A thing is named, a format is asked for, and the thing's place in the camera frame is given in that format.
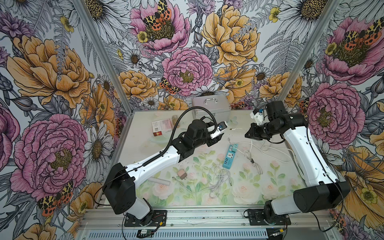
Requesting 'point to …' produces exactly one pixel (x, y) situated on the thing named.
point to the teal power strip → (230, 156)
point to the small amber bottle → (174, 119)
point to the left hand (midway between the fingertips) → (217, 130)
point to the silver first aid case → (219, 105)
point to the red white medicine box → (160, 126)
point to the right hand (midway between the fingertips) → (246, 138)
